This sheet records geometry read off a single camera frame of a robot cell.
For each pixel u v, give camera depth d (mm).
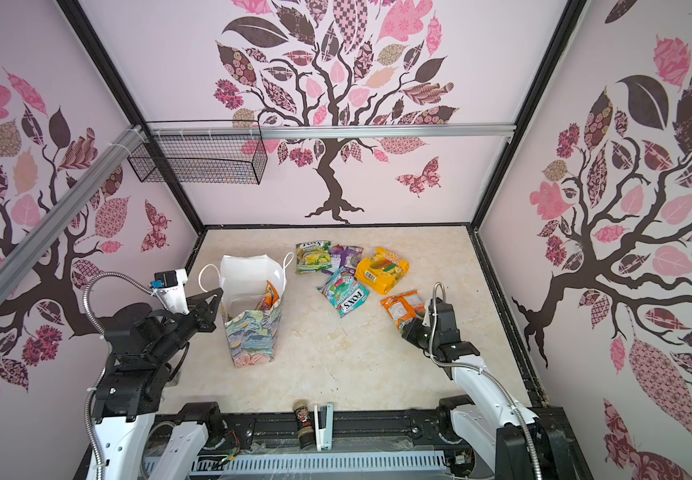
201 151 949
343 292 972
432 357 624
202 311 561
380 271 995
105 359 621
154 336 497
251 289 870
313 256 1067
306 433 711
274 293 856
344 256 1067
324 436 711
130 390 445
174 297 563
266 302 842
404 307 914
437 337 657
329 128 932
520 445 402
